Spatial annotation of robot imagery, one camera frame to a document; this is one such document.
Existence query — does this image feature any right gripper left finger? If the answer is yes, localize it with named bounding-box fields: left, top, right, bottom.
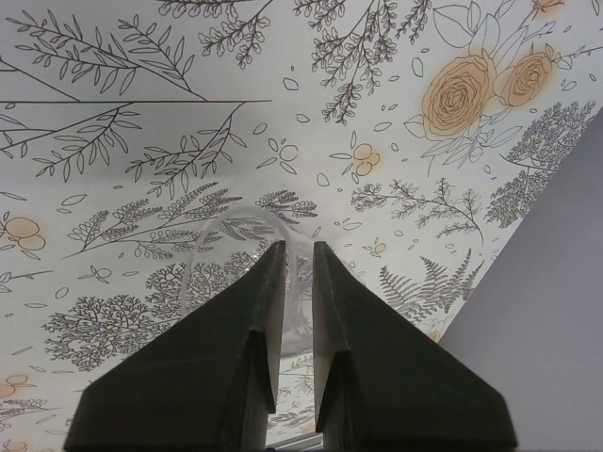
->
left=64, top=241, right=285, bottom=451

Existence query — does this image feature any floral patterned table mat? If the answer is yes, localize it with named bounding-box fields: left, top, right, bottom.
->
left=1, top=1, right=602, bottom=451

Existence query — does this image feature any small clear glass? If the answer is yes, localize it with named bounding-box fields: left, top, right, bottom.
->
left=178, top=205, right=312, bottom=358

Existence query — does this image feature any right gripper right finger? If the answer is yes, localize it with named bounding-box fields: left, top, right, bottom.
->
left=312, top=242, right=518, bottom=451

